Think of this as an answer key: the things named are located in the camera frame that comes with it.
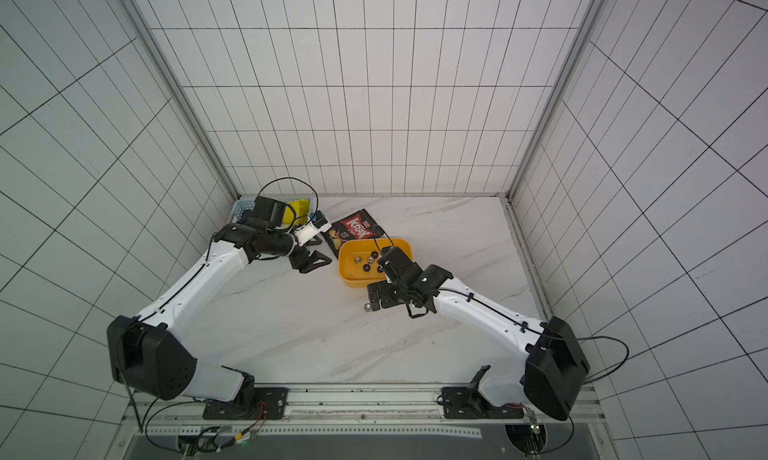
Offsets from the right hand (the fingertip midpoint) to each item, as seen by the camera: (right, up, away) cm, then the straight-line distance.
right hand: (375, 295), depth 79 cm
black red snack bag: (-8, +18, +30) cm, 36 cm away
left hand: (-15, +11, 0) cm, 19 cm away
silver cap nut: (-6, +7, +19) cm, 21 cm away
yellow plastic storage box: (-8, +2, +17) cm, 19 cm away
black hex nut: (-1, +9, +22) cm, 23 cm away
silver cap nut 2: (-3, -6, +10) cm, 12 cm away
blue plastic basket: (-49, +26, +31) cm, 63 cm away
